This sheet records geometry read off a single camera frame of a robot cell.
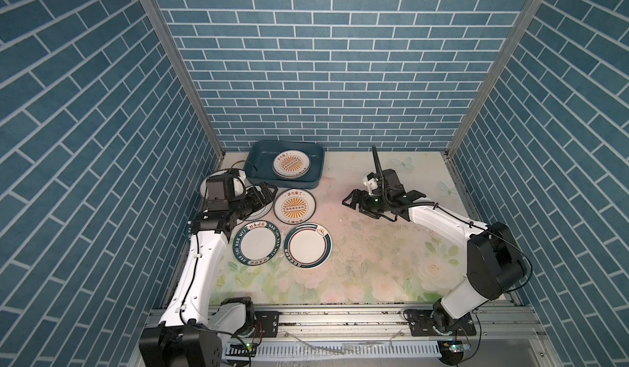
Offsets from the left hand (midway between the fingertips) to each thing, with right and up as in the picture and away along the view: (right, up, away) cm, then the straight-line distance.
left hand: (269, 192), depth 77 cm
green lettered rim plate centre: (-8, -20, +13) cm, 25 cm away
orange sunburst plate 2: (+5, -8, +24) cm, 26 cm away
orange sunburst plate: (+2, +11, +37) cm, 39 cm away
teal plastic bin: (-15, +11, +38) cm, 42 cm away
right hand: (+26, -4, +9) cm, 28 cm away
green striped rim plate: (+11, -20, +11) cm, 26 cm away
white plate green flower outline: (-9, -10, +21) cm, 24 cm away
